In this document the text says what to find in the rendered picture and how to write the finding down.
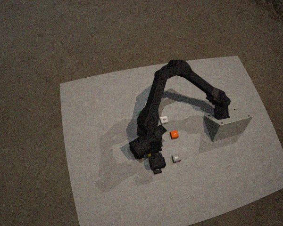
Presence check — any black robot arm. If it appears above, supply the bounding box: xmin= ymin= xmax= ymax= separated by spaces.
xmin=129 ymin=59 xmax=231 ymax=159

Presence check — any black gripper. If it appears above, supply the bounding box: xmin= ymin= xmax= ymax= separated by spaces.
xmin=148 ymin=142 xmax=166 ymax=170

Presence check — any orange block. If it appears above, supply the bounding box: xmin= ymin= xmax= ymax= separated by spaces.
xmin=170 ymin=130 xmax=179 ymax=140

